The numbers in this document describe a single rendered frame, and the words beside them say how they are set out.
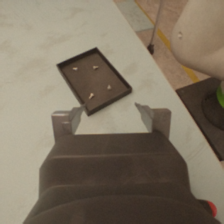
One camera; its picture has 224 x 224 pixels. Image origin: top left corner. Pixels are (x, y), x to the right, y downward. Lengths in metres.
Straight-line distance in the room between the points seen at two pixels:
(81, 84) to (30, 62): 0.12
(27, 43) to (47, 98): 0.15
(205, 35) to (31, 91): 0.31
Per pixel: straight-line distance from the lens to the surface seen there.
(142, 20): 1.73
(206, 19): 0.33
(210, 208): 0.22
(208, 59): 0.38
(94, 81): 0.28
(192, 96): 0.56
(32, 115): 0.27
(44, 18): 0.44
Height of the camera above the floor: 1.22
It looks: 62 degrees down
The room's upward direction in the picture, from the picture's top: 1 degrees clockwise
